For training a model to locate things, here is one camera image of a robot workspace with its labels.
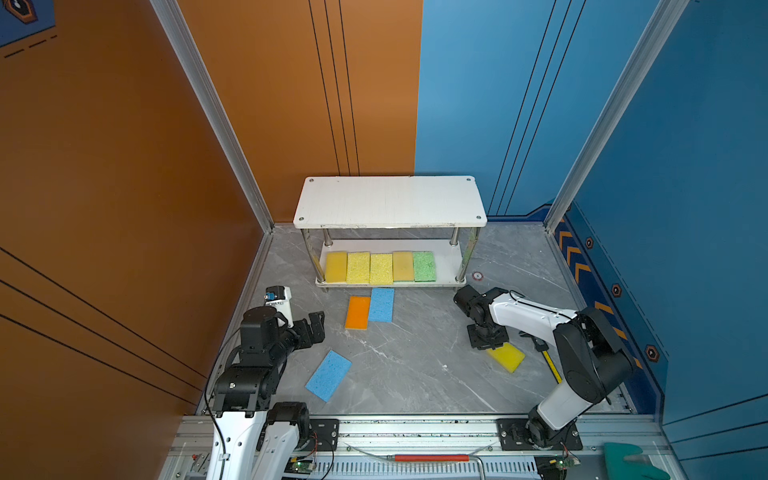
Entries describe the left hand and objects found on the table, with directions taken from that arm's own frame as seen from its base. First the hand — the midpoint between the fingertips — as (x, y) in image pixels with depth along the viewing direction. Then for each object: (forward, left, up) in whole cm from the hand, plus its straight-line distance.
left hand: (307, 313), depth 73 cm
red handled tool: (-27, -31, -20) cm, 46 cm away
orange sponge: (+10, -10, -20) cm, 24 cm away
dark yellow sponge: (+24, -24, -12) cm, 36 cm away
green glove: (-29, -73, -18) cm, 80 cm away
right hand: (+1, -48, -20) cm, 52 cm away
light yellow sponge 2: (+23, -17, -12) cm, 31 cm away
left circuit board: (-28, +1, -22) cm, 36 cm away
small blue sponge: (+12, -17, -19) cm, 28 cm away
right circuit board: (-27, -62, -19) cm, 70 cm away
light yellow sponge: (+24, -9, -13) cm, 29 cm away
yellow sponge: (-3, -55, -19) cm, 58 cm away
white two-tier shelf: (+21, -21, +14) cm, 33 cm away
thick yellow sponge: (+24, -2, -12) cm, 27 cm away
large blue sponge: (-9, -4, -19) cm, 21 cm away
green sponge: (+24, -31, -12) cm, 41 cm away
